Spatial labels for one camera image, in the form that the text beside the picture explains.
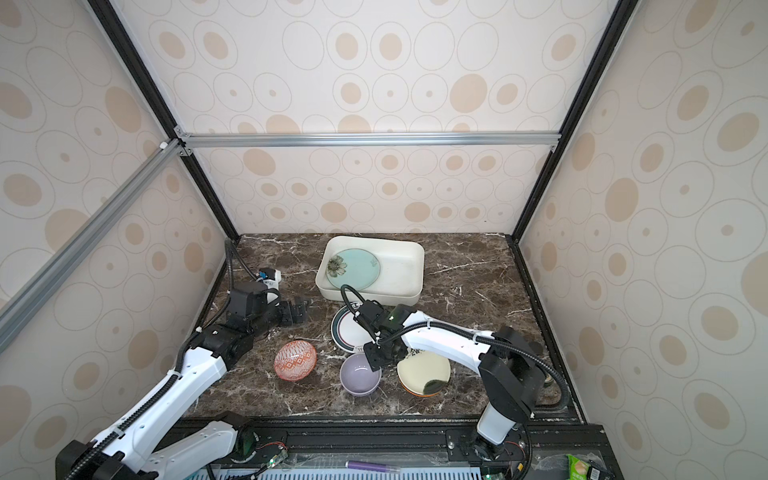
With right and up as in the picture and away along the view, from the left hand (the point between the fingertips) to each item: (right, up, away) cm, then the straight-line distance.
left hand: (303, 297), depth 79 cm
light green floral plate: (+11, +7, +31) cm, 33 cm away
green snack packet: (+67, -39, -10) cm, 78 cm away
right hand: (+20, -18, +3) cm, 27 cm away
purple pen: (+19, -39, -8) cm, 44 cm away
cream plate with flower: (+31, -20, +3) cm, 37 cm away
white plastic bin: (+22, +6, +29) cm, 36 cm away
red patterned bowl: (-5, -19, +8) cm, 22 cm away
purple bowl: (+14, -23, +5) cm, 27 cm away
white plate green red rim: (+10, -13, +13) cm, 21 cm away
